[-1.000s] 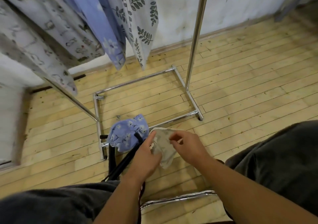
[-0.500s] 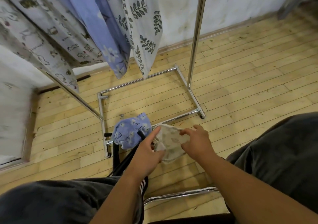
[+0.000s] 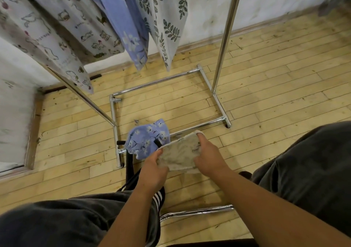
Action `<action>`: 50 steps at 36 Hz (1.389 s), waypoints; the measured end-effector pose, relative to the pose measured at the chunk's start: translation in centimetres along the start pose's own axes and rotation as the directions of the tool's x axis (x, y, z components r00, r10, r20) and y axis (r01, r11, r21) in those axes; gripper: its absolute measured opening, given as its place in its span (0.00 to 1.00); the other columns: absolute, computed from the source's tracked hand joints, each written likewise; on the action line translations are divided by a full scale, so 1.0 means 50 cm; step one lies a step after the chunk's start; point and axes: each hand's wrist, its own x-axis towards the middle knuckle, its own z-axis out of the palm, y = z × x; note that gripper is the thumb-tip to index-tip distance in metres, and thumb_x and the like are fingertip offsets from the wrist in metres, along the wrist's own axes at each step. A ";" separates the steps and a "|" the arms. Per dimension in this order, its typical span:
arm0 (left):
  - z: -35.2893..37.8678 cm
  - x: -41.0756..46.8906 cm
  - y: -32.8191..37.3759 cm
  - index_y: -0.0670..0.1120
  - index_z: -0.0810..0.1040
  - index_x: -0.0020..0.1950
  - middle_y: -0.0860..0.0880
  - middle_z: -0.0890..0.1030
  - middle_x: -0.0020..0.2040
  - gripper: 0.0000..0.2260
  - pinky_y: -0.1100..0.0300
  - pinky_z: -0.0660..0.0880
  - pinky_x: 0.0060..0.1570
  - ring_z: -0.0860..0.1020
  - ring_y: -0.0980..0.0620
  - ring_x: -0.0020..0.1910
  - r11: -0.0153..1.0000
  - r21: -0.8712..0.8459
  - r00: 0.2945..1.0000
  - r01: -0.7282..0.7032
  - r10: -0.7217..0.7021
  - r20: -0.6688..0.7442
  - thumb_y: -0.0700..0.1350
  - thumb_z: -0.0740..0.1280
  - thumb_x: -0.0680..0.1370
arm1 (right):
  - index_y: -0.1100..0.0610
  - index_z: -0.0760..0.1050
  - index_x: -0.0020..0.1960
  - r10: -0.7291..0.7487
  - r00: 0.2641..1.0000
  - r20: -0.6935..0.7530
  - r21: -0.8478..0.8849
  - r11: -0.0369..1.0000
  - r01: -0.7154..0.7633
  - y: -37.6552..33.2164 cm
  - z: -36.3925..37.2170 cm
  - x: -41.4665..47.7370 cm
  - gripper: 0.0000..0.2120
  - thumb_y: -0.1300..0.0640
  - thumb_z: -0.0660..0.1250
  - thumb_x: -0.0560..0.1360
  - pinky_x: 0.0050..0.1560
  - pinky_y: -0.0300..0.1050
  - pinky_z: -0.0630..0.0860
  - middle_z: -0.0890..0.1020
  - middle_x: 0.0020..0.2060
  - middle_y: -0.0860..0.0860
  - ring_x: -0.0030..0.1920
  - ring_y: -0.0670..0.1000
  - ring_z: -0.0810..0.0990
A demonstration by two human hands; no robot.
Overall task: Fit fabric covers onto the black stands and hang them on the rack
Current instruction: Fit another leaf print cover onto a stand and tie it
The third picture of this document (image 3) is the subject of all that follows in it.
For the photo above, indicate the person's right hand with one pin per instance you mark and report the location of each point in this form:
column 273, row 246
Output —
column 211, row 159

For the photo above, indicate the person's left hand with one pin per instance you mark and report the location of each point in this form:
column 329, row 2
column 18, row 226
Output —
column 152, row 175

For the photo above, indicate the blue floral bag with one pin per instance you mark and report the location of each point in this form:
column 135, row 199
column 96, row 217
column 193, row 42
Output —
column 142, row 140

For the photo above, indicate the chrome clothes rack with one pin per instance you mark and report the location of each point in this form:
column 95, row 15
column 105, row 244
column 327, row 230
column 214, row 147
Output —
column 227, row 30

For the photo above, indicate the person's left forearm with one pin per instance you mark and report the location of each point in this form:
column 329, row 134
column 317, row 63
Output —
column 131, row 222

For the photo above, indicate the person's right forearm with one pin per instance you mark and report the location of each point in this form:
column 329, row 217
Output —
column 274, row 211

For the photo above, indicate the black striped left shoe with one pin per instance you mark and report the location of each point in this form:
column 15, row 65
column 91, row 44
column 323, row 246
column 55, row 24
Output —
column 159, row 198

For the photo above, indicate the black striped shoe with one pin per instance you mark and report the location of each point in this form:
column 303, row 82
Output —
column 245, row 175
column 159, row 198

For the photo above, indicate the black striped right shoe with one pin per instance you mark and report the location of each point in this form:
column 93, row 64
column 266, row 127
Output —
column 245, row 175

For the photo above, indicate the black chair seat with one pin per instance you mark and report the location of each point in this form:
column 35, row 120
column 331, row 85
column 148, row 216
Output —
column 214, row 243

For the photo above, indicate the black baseboard strip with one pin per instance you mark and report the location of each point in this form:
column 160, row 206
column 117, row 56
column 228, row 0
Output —
column 96, row 77

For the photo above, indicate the chrome chair frame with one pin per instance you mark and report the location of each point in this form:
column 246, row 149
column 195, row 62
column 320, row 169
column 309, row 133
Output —
column 197, row 211

